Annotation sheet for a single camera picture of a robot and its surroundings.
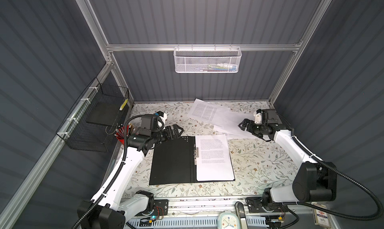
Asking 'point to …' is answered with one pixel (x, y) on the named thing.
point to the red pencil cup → (120, 132)
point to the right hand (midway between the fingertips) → (247, 128)
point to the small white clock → (228, 220)
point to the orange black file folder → (173, 161)
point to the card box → (321, 218)
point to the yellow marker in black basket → (123, 104)
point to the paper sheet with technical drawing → (229, 124)
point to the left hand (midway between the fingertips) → (177, 131)
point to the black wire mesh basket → (91, 125)
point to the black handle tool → (240, 213)
